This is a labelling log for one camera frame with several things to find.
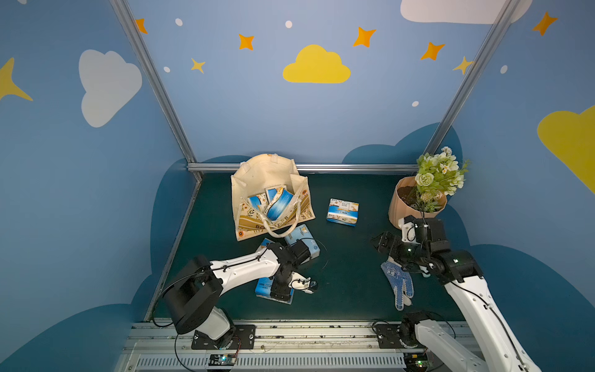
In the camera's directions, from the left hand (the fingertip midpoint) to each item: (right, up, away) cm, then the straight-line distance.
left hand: (291, 282), depth 84 cm
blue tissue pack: (-9, 0, -6) cm, 11 cm away
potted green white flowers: (+52, +32, +5) cm, 61 cm away
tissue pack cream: (-9, +34, +14) cm, 38 cm away
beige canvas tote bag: (-17, +39, +10) cm, 43 cm away
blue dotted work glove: (+41, -1, +2) cm, 41 cm away
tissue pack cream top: (+22, +25, +16) cm, 37 cm away
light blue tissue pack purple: (+4, +16, +10) cm, 20 cm away
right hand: (+31, +16, -9) cm, 36 cm away
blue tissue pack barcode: (-5, +29, +7) cm, 30 cm away
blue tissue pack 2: (-14, +30, +12) cm, 35 cm away
